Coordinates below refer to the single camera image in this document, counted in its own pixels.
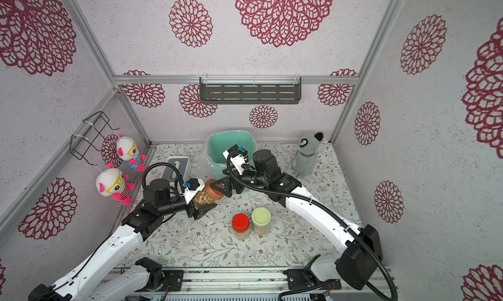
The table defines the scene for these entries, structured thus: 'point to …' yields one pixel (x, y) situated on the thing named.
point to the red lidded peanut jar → (240, 225)
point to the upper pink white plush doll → (128, 150)
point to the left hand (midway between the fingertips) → (210, 195)
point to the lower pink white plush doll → (111, 182)
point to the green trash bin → (221, 141)
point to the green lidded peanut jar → (261, 218)
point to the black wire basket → (90, 131)
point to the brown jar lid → (212, 192)
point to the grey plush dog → (304, 161)
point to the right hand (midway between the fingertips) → (216, 177)
